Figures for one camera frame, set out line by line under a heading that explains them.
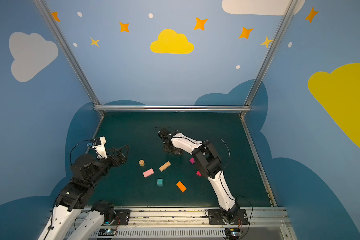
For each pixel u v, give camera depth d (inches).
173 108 47.9
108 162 23.7
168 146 29.3
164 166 36.4
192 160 37.5
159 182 33.0
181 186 33.1
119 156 23.8
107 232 27.7
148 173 34.9
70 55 33.8
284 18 28.9
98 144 23.0
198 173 35.5
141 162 35.8
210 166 22.5
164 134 31.5
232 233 28.1
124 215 29.5
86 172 19.3
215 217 29.4
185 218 29.7
